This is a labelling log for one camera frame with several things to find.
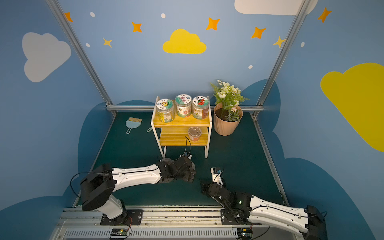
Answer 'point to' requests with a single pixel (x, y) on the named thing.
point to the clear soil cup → (194, 133)
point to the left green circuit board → (119, 232)
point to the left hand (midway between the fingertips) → (190, 169)
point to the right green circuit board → (245, 233)
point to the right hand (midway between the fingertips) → (208, 179)
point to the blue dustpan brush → (133, 123)
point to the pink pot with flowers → (227, 111)
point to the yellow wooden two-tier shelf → (176, 132)
